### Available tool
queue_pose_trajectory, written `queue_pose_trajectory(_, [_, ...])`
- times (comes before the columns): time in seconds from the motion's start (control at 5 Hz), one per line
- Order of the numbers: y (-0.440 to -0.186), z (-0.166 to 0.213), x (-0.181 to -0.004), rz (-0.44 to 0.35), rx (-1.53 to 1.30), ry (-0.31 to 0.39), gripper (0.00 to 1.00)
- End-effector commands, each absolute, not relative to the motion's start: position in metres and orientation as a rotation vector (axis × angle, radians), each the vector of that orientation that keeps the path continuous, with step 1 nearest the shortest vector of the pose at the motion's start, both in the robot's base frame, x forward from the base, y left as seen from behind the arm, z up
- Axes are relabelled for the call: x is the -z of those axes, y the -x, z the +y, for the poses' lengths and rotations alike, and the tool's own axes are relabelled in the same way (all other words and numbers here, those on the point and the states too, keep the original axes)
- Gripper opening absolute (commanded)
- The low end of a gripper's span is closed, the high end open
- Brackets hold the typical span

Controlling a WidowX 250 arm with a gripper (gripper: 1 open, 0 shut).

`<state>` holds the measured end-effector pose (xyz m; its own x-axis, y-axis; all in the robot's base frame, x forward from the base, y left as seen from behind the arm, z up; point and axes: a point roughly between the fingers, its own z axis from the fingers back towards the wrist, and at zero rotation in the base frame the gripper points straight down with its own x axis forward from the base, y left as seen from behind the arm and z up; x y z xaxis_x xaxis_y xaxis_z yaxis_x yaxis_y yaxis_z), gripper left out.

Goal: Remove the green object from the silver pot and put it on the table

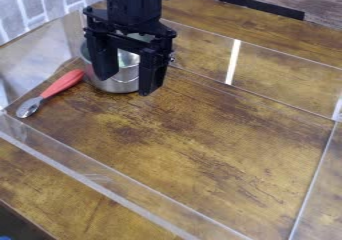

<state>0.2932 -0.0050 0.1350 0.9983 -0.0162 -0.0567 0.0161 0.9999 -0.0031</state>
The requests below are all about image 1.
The clear acrylic tray enclosure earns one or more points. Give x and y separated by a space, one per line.
227 156

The red handled metal spoon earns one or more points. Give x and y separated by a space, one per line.
68 80

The black wall strip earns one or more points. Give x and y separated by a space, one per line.
269 8

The silver metal pot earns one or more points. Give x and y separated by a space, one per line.
124 81

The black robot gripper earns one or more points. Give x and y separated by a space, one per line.
128 25

